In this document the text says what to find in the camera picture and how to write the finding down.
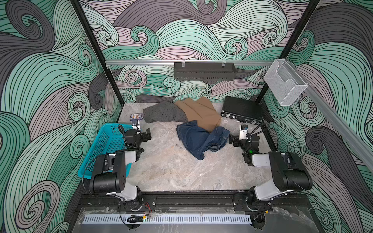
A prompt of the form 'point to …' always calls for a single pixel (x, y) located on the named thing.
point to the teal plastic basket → (110, 138)
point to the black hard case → (242, 109)
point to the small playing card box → (137, 116)
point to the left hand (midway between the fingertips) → (141, 127)
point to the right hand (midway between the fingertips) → (235, 133)
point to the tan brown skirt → (202, 111)
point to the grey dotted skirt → (163, 110)
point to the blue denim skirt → (197, 140)
